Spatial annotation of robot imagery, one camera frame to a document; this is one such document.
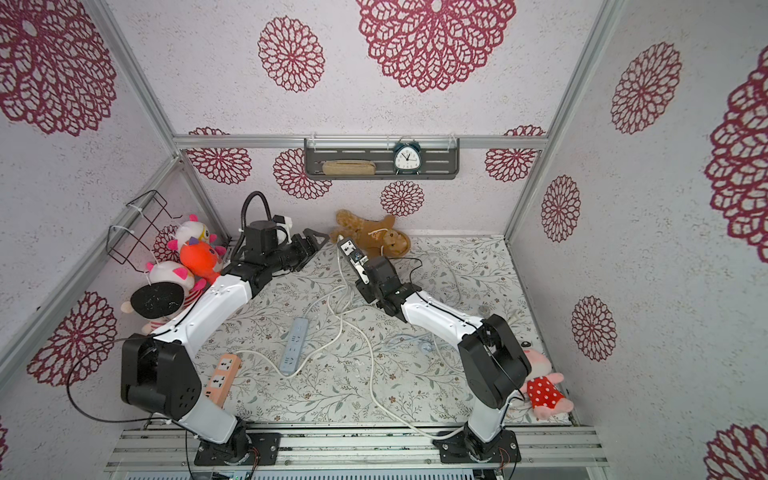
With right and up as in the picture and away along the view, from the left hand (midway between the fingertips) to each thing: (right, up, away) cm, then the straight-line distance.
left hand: (325, 244), depth 83 cm
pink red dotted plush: (+57, -38, -7) cm, 69 cm away
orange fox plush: (-37, -4, +4) cm, 38 cm away
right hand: (+11, -7, +5) cm, 14 cm away
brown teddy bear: (+12, +5, +29) cm, 32 cm away
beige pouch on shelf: (+6, +23, +5) cm, 25 cm away
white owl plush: (-45, +6, +12) cm, 47 cm away
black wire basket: (-48, +4, -5) cm, 48 cm away
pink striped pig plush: (-46, -8, +2) cm, 46 cm away
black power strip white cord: (+9, -5, -7) cm, 13 cm away
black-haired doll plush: (-41, -15, -7) cm, 44 cm away
